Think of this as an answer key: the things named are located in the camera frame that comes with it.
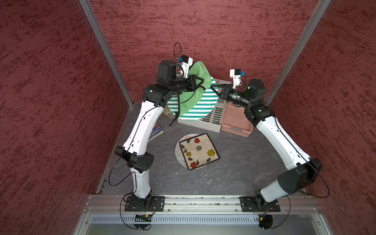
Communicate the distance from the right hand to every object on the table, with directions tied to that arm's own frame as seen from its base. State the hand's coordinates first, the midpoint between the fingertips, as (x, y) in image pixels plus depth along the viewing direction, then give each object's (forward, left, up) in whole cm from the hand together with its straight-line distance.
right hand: (209, 89), depth 65 cm
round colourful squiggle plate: (-11, +17, -44) cm, 48 cm away
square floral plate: (-9, +4, -43) cm, 44 cm away
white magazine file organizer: (+16, -8, -45) cm, 48 cm away
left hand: (+2, +3, +2) cm, 4 cm away
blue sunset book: (+6, +34, -42) cm, 54 cm away
